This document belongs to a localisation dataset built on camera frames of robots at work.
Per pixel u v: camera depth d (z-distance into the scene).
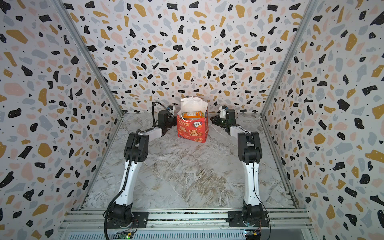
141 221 0.73
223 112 1.01
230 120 0.90
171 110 1.05
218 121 0.99
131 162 0.67
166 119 0.95
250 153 0.64
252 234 0.72
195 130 0.92
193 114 1.00
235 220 0.73
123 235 0.70
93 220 0.75
